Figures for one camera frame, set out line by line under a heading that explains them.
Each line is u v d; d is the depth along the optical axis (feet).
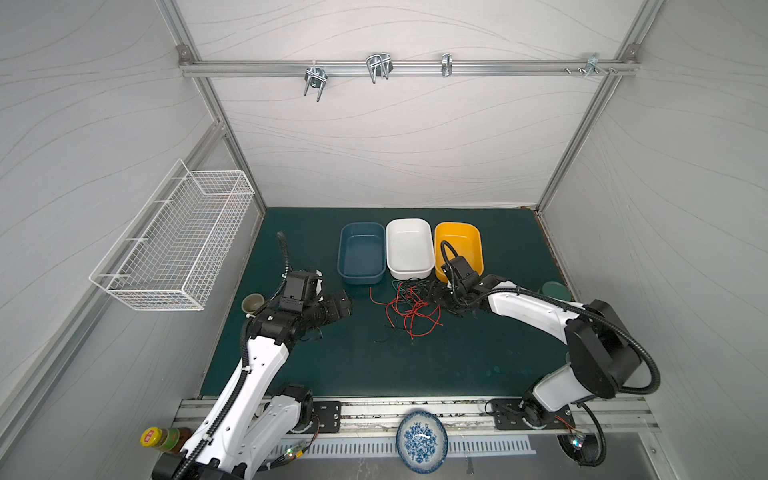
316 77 2.59
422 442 2.30
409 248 3.39
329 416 2.42
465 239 3.64
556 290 2.87
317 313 2.09
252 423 1.77
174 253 2.25
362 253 3.53
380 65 2.51
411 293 3.04
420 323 2.95
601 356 1.46
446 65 2.56
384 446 2.31
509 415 2.40
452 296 2.28
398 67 2.56
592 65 2.51
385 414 2.47
